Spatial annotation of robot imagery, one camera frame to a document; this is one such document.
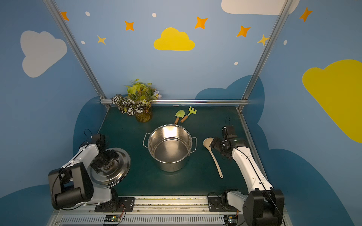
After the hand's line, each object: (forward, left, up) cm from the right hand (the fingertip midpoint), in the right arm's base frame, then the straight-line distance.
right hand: (219, 146), depth 84 cm
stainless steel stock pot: (+4, +31, -11) cm, 33 cm away
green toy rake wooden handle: (+39, +17, -12) cm, 44 cm away
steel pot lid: (-16, +64, -9) cm, 67 cm away
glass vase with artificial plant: (+28, +56, +8) cm, 63 cm away
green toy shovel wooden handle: (+35, +28, -11) cm, 46 cm away
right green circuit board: (-35, -5, -13) cm, 38 cm away
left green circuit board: (-39, +57, -12) cm, 70 cm away
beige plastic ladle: (+7, +6, -9) cm, 13 cm away
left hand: (-11, +68, -8) cm, 69 cm away
